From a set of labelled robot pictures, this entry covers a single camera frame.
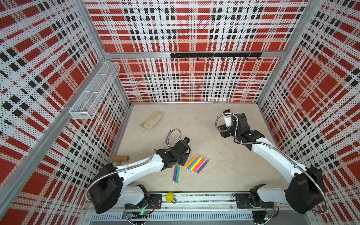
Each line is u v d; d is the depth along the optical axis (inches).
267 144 20.5
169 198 28.8
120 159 34.8
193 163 34.0
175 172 33.0
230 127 28.1
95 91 30.8
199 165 33.9
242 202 28.8
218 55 34.9
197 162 34.0
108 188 16.2
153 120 42.0
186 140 29.6
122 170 17.6
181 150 24.7
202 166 33.8
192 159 34.9
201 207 28.8
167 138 38.7
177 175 32.4
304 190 15.6
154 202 28.9
